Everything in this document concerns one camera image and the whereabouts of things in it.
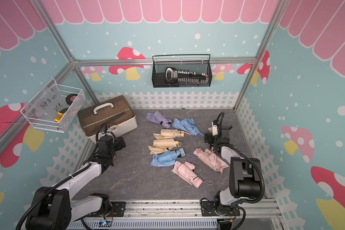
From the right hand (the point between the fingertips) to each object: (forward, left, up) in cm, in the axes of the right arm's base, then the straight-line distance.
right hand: (212, 132), depth 95 cm
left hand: (-7, +62, +3) cm, 62 cm away
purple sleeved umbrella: (+17, +38, -3) cm, 42 cm away
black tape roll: (+7, +83, +26) cm, 87 cm away
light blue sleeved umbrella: (-16, +29, -5) cm, 33 cm away
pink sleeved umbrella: (-24, +18, -4) cm, 31 cm away
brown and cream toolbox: (+7, +62, +14) cm, 64 cm away
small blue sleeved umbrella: (+10, +15, -4) cm, 19 cm away
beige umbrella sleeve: (+8, -2, -7) cm, 11 cm away
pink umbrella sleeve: (-18, +2, -2) cm, 18 cm away
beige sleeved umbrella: (+3, +29, -4) cm, 30 cm away
